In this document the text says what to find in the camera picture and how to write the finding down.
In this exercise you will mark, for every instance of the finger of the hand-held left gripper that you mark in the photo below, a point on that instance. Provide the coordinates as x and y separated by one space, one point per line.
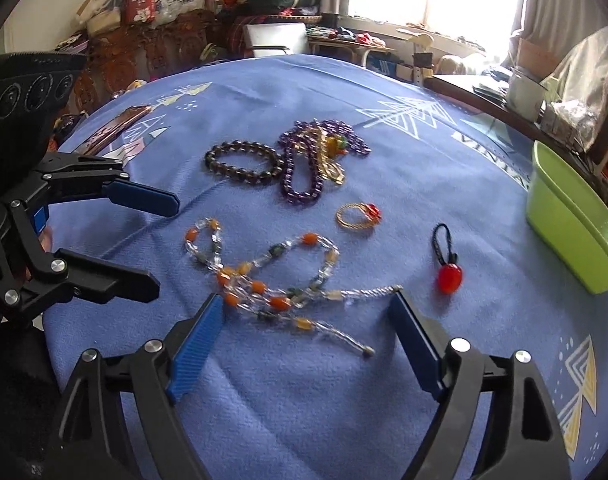
144 200
114 282

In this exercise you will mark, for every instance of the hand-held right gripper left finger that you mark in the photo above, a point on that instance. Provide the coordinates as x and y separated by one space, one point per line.
196 350

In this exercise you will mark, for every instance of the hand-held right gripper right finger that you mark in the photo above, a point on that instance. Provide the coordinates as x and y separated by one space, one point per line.
416 345

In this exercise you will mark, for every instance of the green plastic basket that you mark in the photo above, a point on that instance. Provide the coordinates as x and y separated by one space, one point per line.
569 225

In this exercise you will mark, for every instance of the carved wooden cabinet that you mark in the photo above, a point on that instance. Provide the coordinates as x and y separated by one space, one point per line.
159 50

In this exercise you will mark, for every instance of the blue printed tablecloth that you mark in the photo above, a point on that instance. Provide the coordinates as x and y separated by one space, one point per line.
434 170

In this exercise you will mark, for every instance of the dark wooden desk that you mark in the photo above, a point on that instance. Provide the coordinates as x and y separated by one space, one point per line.
484 102

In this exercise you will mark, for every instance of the low cluttered table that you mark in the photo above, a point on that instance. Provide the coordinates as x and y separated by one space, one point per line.
349 45

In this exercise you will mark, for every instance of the crumpled clear plastic packet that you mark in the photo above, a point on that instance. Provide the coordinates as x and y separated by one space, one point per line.
569 125

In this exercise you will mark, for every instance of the white plastic stand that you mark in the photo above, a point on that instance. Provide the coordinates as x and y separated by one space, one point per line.
419 55

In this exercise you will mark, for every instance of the cardboard box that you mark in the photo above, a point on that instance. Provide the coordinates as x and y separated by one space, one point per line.
536 57

